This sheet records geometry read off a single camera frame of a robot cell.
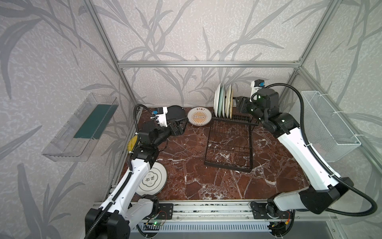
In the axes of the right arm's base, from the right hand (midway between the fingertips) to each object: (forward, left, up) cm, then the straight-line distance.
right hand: (241, 94), depth 70 cm
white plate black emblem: (-28, +46, -40) cm, 67 cm away
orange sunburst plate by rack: (+21, +21, -41) cm, 50 cm away
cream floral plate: (0, +4, -8) cm, 8 cm away
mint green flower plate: (0, +9, -7) cm, 11 cm away
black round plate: (+26, +41, -41) cm, 64 cm away
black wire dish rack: (-4, +1, -40) cm, 40 cm away
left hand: (-8, +28, -7) cm, 30 cm away
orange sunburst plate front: (+1, +6, -6) cm, 9 cm away
